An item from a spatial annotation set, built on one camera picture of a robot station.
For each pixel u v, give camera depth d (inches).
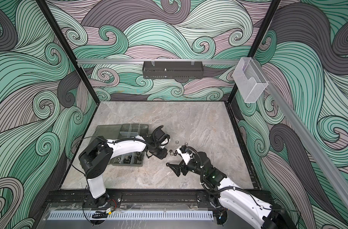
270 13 28.7
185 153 26.3
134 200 29.4
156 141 27.7
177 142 37.4
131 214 27.5
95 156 20.3
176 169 26.4
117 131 39.2
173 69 36.0
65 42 33.1
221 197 24.0
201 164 22.7
